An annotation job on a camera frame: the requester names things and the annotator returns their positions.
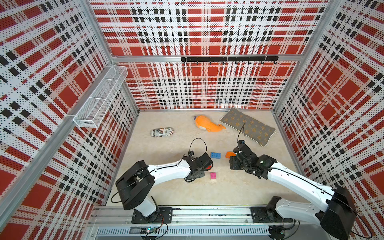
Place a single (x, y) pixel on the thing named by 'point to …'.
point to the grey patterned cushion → (251, 128)
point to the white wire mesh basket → (92, 112)
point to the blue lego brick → (216, 155)
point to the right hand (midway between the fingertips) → (237, 160)
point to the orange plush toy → (203, 122)
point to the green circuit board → (148, 230)
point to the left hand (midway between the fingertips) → (199, 172)
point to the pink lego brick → (213, 175)
